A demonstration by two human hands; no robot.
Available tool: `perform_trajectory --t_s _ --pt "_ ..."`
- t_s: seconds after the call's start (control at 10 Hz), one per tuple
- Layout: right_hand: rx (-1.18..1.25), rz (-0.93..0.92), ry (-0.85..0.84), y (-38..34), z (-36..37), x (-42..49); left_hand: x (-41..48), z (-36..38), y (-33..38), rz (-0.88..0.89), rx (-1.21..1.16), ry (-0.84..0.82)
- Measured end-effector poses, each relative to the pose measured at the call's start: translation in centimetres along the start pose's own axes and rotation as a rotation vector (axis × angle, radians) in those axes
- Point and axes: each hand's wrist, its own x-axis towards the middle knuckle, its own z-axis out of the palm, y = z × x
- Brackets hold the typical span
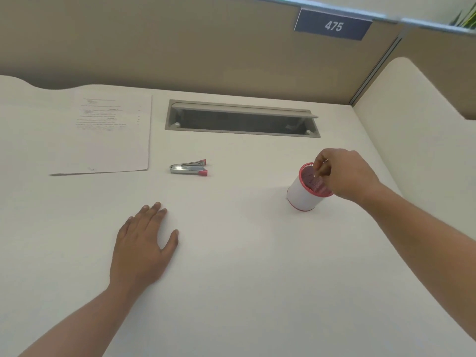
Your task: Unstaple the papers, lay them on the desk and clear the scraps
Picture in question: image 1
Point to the person's right thumb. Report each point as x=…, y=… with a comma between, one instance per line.
x=325, y=171

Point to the person's left little finger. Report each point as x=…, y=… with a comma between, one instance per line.
x=128, y=226

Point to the printed white paper sheet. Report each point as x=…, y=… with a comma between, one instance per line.
x=108, y=137

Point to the beige partition panel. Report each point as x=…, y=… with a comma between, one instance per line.
x=167, y=40
x=442, y=70

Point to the person's right forearm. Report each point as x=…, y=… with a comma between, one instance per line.
x=427, y=234

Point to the person's right hand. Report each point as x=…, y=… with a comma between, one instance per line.
x=349, y=176

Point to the silver pink stapler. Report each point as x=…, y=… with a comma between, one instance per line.
x=187, y=168

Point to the silver partition top rail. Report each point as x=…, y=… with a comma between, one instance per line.
x=390, y=15

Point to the cream curved desk divider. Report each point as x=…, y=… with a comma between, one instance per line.
x=412, y=130

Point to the blue number sign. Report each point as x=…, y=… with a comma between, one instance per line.
x=332, y=25

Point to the person's left forearm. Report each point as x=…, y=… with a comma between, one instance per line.
x=78, y=323

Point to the white pink mesh pen cup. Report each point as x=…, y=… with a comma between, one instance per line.
x=302, y=194

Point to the green plant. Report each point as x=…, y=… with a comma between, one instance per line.
x=465, y=16

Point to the person's left middle finger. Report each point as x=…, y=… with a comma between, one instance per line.
x=152, y=213

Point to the person's left thumb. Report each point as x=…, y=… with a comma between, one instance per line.
x=170, y=244

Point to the grey partition post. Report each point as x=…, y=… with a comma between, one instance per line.
x=377, y=68

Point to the person's left hand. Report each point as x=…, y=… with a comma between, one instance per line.
x=139, y=252

